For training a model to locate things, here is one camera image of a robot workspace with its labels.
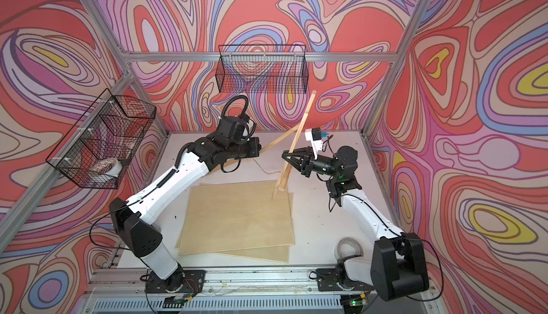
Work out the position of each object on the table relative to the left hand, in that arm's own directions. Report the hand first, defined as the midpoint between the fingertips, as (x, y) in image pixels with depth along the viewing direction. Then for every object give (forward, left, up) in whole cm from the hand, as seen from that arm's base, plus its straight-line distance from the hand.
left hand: (266, 147), depth 76 cm
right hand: (-8, -6, +3) cm, 11 cm away
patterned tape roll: (-8, +54, -1) cm, 54 cm away
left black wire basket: (+5, +61, 0) cm, 61 cm away
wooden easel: (-11, -6, -5) cm, 14 cm away
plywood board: (-13, +19, -30) cm, 38 cm away
